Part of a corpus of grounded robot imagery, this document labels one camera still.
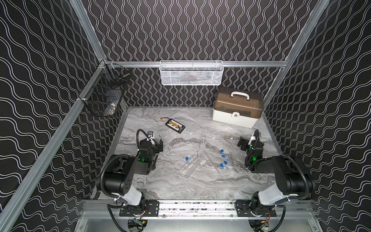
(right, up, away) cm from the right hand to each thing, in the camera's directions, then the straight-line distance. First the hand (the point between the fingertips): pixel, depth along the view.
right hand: (249, 138), depth 94 cm
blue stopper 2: (-16, -15, -3) cm, 22 cm away
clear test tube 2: (-24, -15, -3) cm, 29 cm away
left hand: (-63, +1, -1) cm, 63 cm away
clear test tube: (-39, -17, -4) cm, 43 cm away
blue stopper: (-17, -12, 0) cm, 21 cm away
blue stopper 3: (-19, -17, -4) cm, 26 cm away
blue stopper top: (-18, -9, +1) cm, 20 cm away
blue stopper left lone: (-41, -13, -1) cm, 43 cm away
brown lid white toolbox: (-8, +20, +1) cm, 22 cm away
